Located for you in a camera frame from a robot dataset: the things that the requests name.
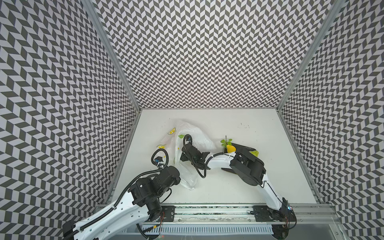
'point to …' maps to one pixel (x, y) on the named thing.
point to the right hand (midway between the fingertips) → (183, 153)
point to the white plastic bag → (177, 138)
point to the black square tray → (237, 148)
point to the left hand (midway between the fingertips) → (178, 173)
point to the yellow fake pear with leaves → (227, 143)
